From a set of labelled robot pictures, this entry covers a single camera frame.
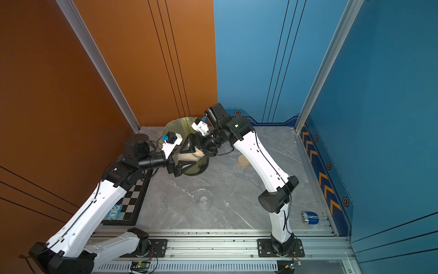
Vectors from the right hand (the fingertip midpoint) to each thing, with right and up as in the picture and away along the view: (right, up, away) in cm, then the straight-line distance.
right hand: (190, 152), depth 64 cm
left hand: (-1, 0, +3) cm, 3 cm away
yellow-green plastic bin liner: (-9, +13, +25) cm, 30 cm away
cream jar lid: (+24, -7, +37) cm, 44 cm away
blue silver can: (+54, -32, +15) cm, 64 cm away
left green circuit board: (-22, -49, +8) cm, 54 cm away
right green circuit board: (+41, -47, +6) cm, 62 cm away
